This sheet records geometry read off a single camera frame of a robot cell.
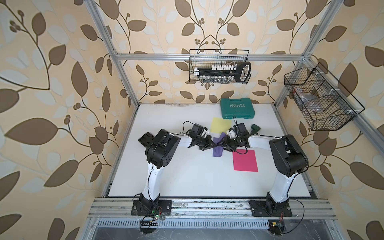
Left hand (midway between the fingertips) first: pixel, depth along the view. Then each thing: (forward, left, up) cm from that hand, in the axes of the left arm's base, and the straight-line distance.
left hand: (215, 143), depth 94 cm
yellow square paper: (+19, -5, -6) cm, 21 cm away
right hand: (0, -3, -2) cm, 3 cm away
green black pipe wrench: (+13, -30, -2) cm, 32 cm away
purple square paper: (-2, -2, -1) cm, 3 cm away
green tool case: (+29, -21, +2) cm, 36 cm away
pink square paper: (-11, -18, -3) cm, 21 cm away
